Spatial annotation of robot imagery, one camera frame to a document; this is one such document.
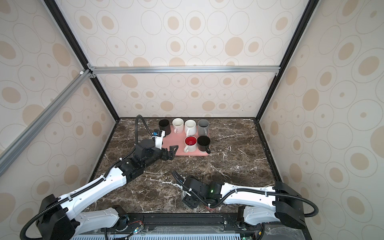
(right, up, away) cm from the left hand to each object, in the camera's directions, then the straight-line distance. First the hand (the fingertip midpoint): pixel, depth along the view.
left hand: (174, 143), depth 75 cm
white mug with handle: (+7, +9, +28) cm, 30 cm away
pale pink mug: (-2, +12, +31) cm, 33 cm away
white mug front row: (+7, -1, +25) cm, 26 cm away
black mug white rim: (-12, +11, +31) cm, 35 cm away
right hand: (+7, -27, +2) cm, 27 cm away
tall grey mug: (+16, +9, +25) cm, 31 cm away
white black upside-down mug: (+16, -2, +19) cm, 25 cm away
